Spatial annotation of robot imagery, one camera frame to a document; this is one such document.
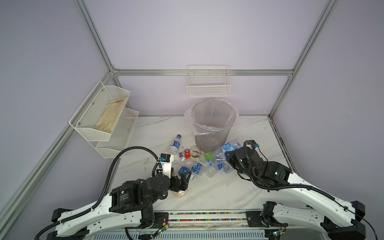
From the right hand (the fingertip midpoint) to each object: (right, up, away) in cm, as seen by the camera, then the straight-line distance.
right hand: (221, 153), depth 69 cm
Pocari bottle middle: (-11, -12, +17) cm, 23 cm away
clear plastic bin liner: (-2, +21, +32) cm, 38 cm away
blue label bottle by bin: (+5, +4, 0) cm, 6 cm away
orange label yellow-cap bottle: (-21, -24, +11) cm, 34 cm away
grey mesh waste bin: (-5, +2, +26) cm, 27 cm away
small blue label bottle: (-26, +1, +28) cm, 38 cm away
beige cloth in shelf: (-59, +21, +12) cm, 64 cm away
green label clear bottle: (-5, -6, +24) cm, 25 cm away
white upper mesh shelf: (-64, +17, +8) cm, 67 cm away
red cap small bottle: (-13, -4, +29) cm, 32 cm away
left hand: (-18, -7, -5) cm, 20 cm away
